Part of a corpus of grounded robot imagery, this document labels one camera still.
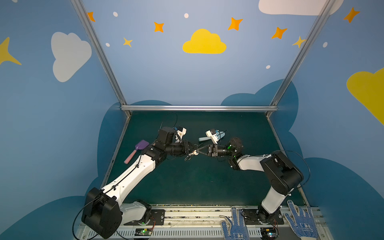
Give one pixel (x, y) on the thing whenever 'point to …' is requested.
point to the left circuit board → (143, 232)
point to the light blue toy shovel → (220, 135)
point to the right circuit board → (269, 232)
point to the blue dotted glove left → (235, 229)
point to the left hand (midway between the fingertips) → (198, 148)
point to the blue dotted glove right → (303, 224)
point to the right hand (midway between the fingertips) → (198, 150)
